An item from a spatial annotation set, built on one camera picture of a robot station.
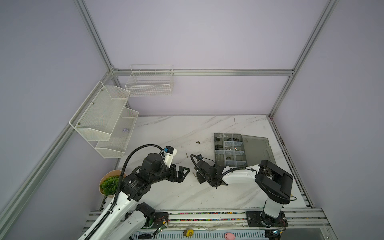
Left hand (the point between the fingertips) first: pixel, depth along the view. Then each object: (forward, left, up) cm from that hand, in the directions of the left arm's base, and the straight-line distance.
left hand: (181, 169), depth 70 cm
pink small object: (-24, -23, -18) cm, 38 cm away
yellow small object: (-23, -4, -18) cm, 29 cm away
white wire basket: (+56, +23, +13) cm, 61 cm away
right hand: (+6, -8, -20) cm, 22 cm away
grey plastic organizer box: (+23, -36, -20) cm, 47 cm away
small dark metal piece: (+30, -9, -19) cm, 37 cm away
